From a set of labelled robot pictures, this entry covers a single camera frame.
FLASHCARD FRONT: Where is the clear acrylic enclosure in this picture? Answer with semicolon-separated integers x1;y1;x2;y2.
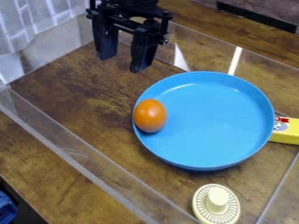
0;3;299;224

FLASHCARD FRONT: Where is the yellow butter block toy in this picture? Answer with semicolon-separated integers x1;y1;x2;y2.
269;116;299;145

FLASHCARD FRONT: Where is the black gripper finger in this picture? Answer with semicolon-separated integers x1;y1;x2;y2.
129;19;168;73
92;11;117;60

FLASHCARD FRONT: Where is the blue plastic object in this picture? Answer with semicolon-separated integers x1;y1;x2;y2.
0;191;18;224

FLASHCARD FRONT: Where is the round blue tray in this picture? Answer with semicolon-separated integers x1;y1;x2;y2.
135;71;275;171

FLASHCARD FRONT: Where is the grey patterned curtain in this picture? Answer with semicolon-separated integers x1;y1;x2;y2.
0;0;89;56

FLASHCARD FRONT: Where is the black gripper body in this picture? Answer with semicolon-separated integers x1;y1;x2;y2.
87;0;173;33

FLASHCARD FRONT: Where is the cream round sink strainer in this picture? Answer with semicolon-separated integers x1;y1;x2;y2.
191;184;240;224

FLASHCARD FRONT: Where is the orange ball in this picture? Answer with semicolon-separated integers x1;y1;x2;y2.
133;99;168;133

